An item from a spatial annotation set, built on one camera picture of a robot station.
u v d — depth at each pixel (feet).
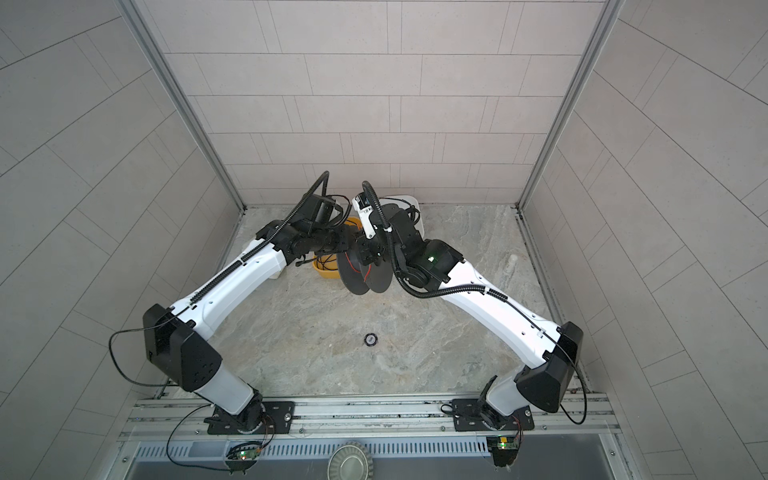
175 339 1.31
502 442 2.26
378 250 1.60
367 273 2.42
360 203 1.84
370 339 2.76
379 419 2.37
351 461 2.16
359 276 2.36
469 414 2.32
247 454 2.10
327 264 3.25
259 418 2.26
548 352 1.28
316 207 1.93
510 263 3.00
